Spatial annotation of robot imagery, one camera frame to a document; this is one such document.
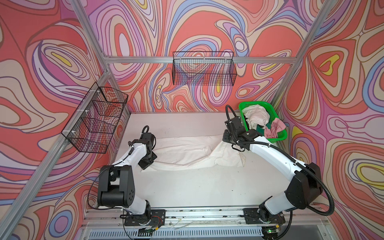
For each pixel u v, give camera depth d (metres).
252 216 0.73
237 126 0.63
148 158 0.75
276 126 1.02
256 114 1.04
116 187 0.44
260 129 0.99
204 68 0.96
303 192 0.42
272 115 1.08
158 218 0.72
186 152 0.97
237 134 0.62
